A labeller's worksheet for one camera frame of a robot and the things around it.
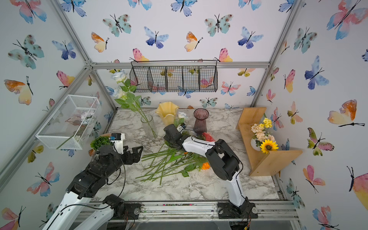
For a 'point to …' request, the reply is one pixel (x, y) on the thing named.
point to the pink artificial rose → (208, 137)
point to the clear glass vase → (149, 126)
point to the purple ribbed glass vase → (200, 114)
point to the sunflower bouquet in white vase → (262, 141)
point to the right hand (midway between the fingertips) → (166, 133)
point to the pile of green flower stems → (167, 162)
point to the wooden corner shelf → (258, 163)
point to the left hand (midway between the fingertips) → (136, 146)
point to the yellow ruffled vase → (168, 112)
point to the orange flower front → (205, 166)
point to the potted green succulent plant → (103, 139)
